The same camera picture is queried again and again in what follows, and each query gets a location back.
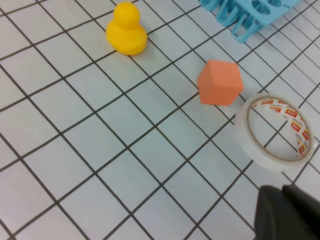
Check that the orange foam cube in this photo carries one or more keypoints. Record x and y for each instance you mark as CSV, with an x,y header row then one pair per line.
x,y
219,83

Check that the right white tape roll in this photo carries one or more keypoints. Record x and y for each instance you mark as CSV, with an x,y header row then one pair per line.
x,y
274,133

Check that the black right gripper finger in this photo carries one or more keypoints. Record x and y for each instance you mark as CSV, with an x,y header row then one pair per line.
x,y
286,214

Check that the white grid-pattern cloth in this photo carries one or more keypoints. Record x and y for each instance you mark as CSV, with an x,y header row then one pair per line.
x,y
95,145

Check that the blue test tube rack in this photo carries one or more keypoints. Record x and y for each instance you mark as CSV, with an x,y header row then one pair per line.
x,y
247,16

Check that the yellow rubber duck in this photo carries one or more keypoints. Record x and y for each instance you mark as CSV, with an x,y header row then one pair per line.
x,y
125,32

